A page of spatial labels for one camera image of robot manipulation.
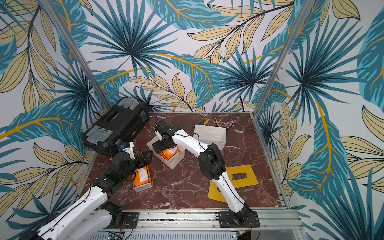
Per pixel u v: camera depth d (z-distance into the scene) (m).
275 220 0.76
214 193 0.82
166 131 0.70
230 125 1.13
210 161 0.57
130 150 0.71
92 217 0.57
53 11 0.69
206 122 1.13
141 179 0.79
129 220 0.73
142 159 0.71
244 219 0.64
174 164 0.87
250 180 0.88
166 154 0.88
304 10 0.69
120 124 0.91
